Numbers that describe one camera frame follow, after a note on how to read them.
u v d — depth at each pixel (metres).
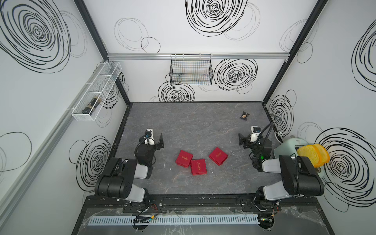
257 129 0.78
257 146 0.79
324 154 0.68
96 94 0.71
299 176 0.49
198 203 0.75
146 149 0.68
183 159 0.87
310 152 0.71
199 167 0.83
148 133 0.74
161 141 0.84
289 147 0.78
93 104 0.67
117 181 0.44
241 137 0.84
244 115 1.11
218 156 0.87
